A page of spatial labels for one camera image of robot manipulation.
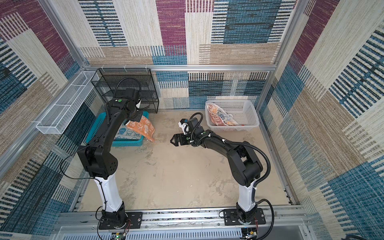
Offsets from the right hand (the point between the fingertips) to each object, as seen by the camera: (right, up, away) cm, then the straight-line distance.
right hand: (177, 141), depth 90 cm
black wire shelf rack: (-46, +38, +13) cm, 62 cm away
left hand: (-26, +17, -3) cm, 31 cm away
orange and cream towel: (-21, +8, +3) cm, 23 cm away
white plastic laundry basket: (+48, +20, +27) cm, 59 cm away
